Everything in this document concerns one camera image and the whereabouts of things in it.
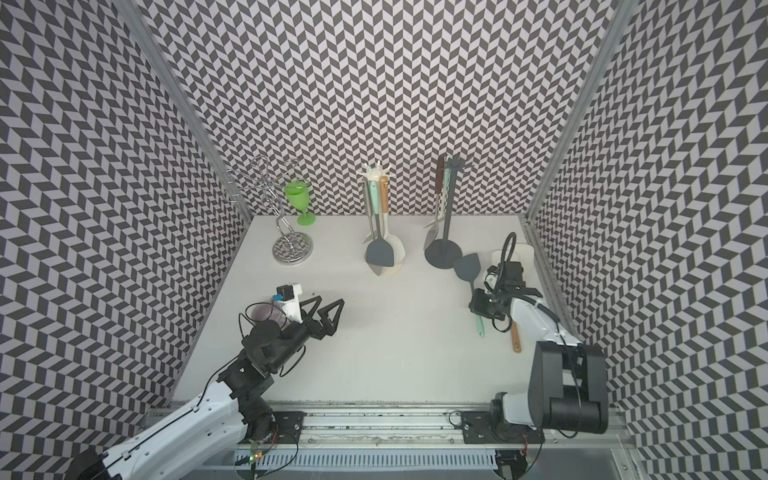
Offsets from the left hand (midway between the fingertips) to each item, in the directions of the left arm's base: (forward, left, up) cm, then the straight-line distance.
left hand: (333, 303), depth 76 cm
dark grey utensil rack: (+28, -33, -16) cm, 46 cm away
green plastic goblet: (+42, +18, 0) cm, 46 cm away
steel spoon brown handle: (+28, -28, -4) cm, 40 cm away
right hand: (+4, -39, -13) cm, 41 cm away
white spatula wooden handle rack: (+23, -17, -7) cm, 29 cm away
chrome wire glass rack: (+32, +23, -16) cm, 43 cm away
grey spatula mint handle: (+21, -40, -14) cm, 47 cm away
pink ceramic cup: (0, +20, -5) cm, 21 cm away
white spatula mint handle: (+30, -30, +13) cm, 45 cm away
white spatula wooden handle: (-3, -51, -16) cm, 53 cm away
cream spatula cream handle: (+23, -8, -1) cm, 25 cm away
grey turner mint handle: (+19, -11, -3) cm, 23 cm away
